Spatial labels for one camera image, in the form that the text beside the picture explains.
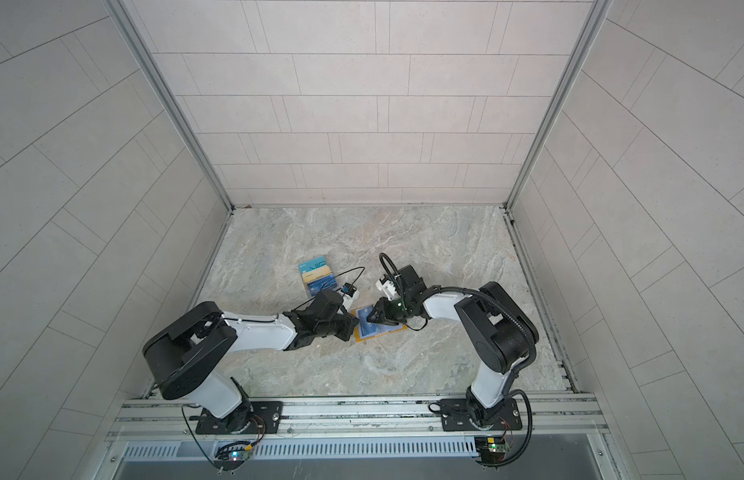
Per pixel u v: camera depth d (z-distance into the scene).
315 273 0.92
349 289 0.79
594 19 0.72
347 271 0.71
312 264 0.94
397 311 0.79
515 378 0.50
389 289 0.84
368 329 0.84
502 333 0.47
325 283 0.91
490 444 0.69
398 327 0.83
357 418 0.72
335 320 0.71
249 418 0.67
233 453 0.65
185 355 0.44
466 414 0.71
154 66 0.80
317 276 0.92
